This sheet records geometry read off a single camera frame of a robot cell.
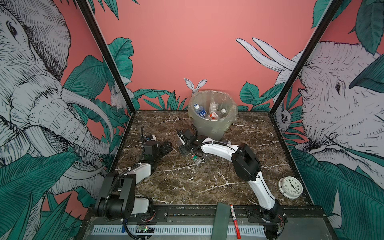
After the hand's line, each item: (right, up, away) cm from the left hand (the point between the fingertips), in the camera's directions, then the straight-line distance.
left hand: (167, 142), depth 91 cm
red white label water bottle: (+31, +18, +4) cm, 36 cm away
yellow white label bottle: (+30, +23, +7) cm, 39 cm away
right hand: (+9, -3, +2) cm, 10 cm away
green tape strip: (+30, -37, -21) cm, 52 cm away
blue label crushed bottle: (+20, +21, +2) cm, 29 cm away
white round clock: (+70, -23, -11) cm, 75 cm away
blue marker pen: (-15, -37, -24) cm, 46 cm away
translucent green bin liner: (+27, +8, 0) cm, 28 cm away
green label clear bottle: (+19, -11, -1) cm, 22 cm away
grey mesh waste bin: (+29, +9, -1) cm, 30 cm away
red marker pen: (+38, -37, -20) cm, 57 cm away
